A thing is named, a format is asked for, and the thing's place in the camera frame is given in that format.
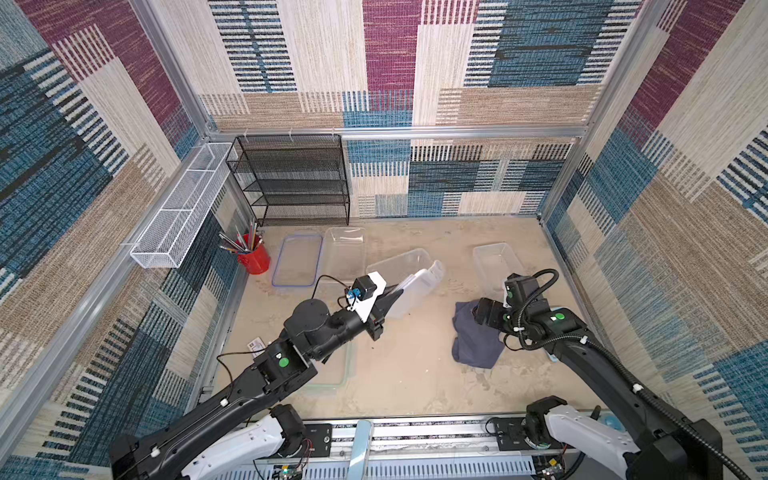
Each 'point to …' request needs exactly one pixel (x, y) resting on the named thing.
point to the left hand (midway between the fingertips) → (399, 288)
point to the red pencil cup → (257, 261)
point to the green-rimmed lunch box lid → (335, 373)
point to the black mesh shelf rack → (301, 178)
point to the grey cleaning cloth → (474, 344)
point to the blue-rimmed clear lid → (298, 261)
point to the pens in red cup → (247, 247)
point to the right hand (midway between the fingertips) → (491, 320)
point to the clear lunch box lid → (416, 289)
